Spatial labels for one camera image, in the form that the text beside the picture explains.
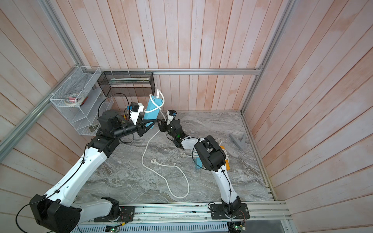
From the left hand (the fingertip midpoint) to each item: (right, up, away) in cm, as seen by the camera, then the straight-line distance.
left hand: (154, 120), depth 69 cm
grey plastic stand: (+54, -16, +31) cm, 65 cm away
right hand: (-3, +2, +27) cm, 27 cm away
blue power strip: (+23, -24, +17) cm, 38 cm away
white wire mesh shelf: (-39, +2, +9) cm, 40 cm away
